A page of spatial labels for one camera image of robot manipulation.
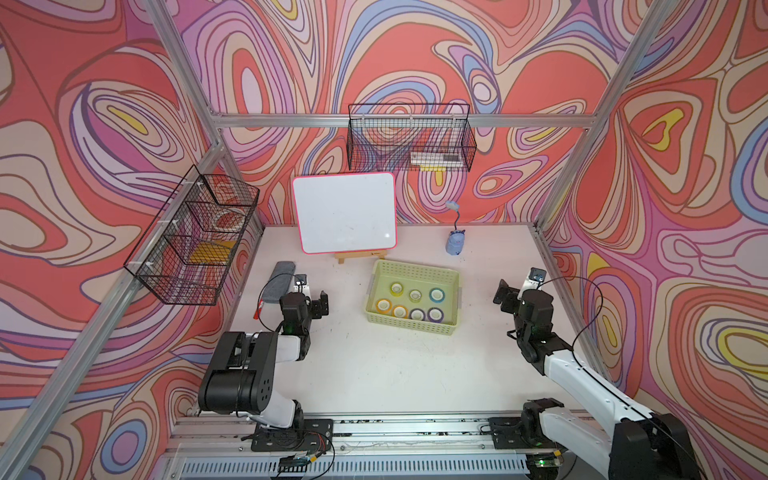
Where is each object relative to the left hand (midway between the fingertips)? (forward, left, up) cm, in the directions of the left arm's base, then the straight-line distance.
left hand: (309, 292), depth 94 cm
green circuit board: (-44, -3, -7) cm, 45 cm away
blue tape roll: (+2, -42, -5) cm, 42 cm away
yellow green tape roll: (+5, -28, -5) cm, 29 cm away
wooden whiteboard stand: (+17, -21, -1) cm, 27 cm away
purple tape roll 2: (-6, -40, -4) cm, 41 cm away
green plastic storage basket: (+8, -37, -3) cm, 38 cm away
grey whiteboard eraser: (+7, +12, -4) cm, 15 cm away
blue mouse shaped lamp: (+21, -50, +1) cm, 54 cm away
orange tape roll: (-2, -24, -5) cm, 24 cm away
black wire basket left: (+7, +26, +21) cm, 34 cm away
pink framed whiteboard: (+24, -13, +11) cm, 30 cm away
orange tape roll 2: (-4, -29, -5) cm, 30 cm away
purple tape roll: (-5, -34, -4) cm, 35 cm away
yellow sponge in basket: (-5, +18, +25) cm, 31 cm away
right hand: (-5, -63, +8) cm, 64 cm away
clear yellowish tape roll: (+2, -34, -5) cm, 35 cm away
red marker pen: (-4, +18, -6) cm, 19 cm away
